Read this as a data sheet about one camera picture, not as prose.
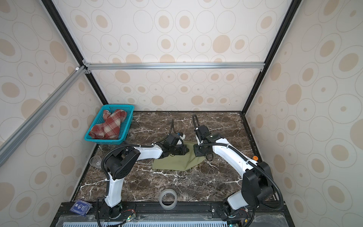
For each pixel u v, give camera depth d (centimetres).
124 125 97
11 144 52
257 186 42
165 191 78
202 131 67
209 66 164
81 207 73
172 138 77
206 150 71
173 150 82
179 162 91
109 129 99
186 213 73
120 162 52
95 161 90
